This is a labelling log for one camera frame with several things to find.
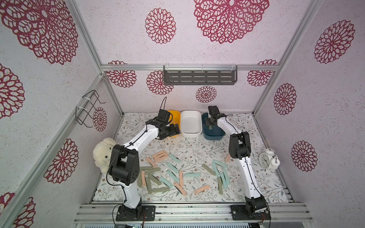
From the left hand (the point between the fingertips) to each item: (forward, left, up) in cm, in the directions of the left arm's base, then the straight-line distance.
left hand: (174, 133), depth 91 cm
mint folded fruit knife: (-18, +1, -12) cm, 22 cm away
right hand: (+22, -27, -11) cm, 37 cm away
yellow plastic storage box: (+21, -1, -11) cm, 24 cm away
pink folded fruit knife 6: (-32, -14, -13) cm, 37 cm away
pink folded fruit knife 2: (-15, +15, -12) cm, 24 cm away
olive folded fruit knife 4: (-25, +11, -12) cm, 30 cm away
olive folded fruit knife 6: (-31, +7, -12) cm, 34 cm away
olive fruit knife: (+14, -27, -12) cm, 33 cm away
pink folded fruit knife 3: (-25, -5, -12) cm, 28 cm away
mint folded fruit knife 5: (-15, -30, -13) cm, 36 cm away
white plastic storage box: (+20, -12, -15) cm, 28 cm away
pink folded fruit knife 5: (-31, -4, -12) cm, 33 cm away
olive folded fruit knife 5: (-29, +14, -12) cm, 35 cm away
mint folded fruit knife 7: (-26, -30, -13) cm, 42 cm away
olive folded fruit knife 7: (-29, -28, -13) cm, 42 cm away
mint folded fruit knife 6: (-18, -26, -12) cm, 34 cm away
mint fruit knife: (-11, +2, -12) cm, 16 cm away
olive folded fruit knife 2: (-20, +13, -13) cm, 27 cm away
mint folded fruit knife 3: (-22, -12, -13) cm, 28 cm away
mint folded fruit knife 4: (-29, +2, -12) cm, 31 cm away
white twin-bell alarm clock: (-17, -56, -2) cm, 58 cm away
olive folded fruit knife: (-19, +18, -12) cm, 29 cm away
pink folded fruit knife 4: (-25, +18, -12) cm, 33 cm away
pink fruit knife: (-8, +11, -13) cm, 19 cm away
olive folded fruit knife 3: (-27, +20, -11) cm, 35 cm away
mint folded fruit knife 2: (-23, 0, -13) cm, 26 cm away
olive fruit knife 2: (-19, -22, -13) cm, 32 cm away
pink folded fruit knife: (-11, +9, -13) cm, 19 cm away
